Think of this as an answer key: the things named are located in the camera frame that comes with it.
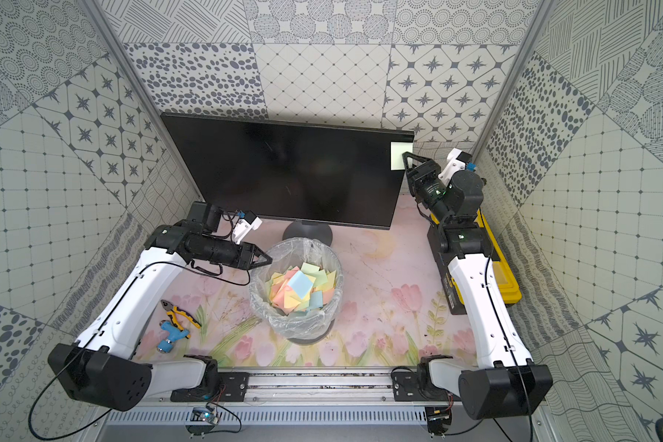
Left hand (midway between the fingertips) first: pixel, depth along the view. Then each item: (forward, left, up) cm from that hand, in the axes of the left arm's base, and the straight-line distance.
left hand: (263, 255), depth 73 cm
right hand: (+14, -36, +21) cm, 44 cm away
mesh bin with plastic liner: (-20, -13, +2) cm, 23 cm away
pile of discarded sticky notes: (-7, -11, -6) cm, 14 cm away
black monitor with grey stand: (+40, -9, -6) cm, 42 cm away
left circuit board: (-35, +15, -26) cm, 46 cm away
